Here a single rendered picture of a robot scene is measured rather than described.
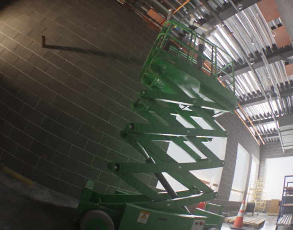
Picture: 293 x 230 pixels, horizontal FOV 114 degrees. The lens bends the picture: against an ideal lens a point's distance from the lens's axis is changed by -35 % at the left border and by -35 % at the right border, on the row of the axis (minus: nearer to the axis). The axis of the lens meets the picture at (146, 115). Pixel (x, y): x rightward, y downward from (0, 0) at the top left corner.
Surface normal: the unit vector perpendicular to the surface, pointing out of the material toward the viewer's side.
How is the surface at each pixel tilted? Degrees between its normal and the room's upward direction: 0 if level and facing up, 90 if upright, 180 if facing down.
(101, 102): 90
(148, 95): 90
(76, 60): 90
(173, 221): 90
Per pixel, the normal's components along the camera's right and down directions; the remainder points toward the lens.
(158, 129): 0.32, -0.30
